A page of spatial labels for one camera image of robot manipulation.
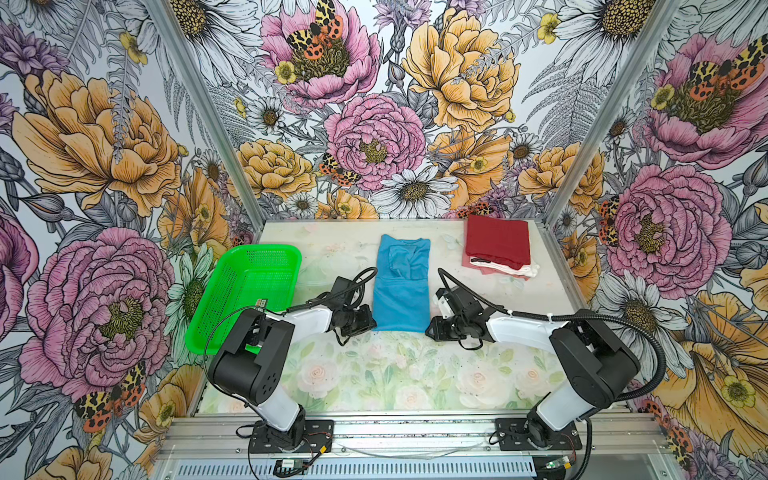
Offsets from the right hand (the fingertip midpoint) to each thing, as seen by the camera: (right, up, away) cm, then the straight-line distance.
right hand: (432, 341), depth 90 cm
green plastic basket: (-62, +17, +16) cm, 67 cm away
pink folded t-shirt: (+14, +22, +20) cm, 33 cm away
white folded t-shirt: (+35, +20, +14) cm, 42 cm away
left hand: (-18, +2, +2) cm, 18 cm away
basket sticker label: (-54, +10, +9) cm, 56 cm away
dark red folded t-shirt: (+29, +30, +22) cm, 47 cm away
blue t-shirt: (-9, +12, +10) cm, 18 cm away
